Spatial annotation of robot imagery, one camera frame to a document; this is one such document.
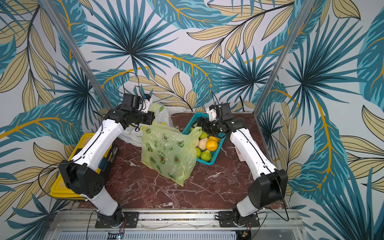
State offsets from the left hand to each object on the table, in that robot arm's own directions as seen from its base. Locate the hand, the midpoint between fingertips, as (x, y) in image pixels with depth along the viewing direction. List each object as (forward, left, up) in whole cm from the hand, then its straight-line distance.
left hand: (154, 118), depth 81 cm
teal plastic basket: (-1, -39, -16) cm, 42 cm away
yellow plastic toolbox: (-35, +37, -10) cm, 52 cm away
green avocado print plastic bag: (-16, -9, -7) cm, 20 cm away
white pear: (-3, -27, -20) cm, 34 cm away
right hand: (-5, -24, 0) cm, 24 cm away
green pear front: (-10, -25, -19) cm, 33 cm away
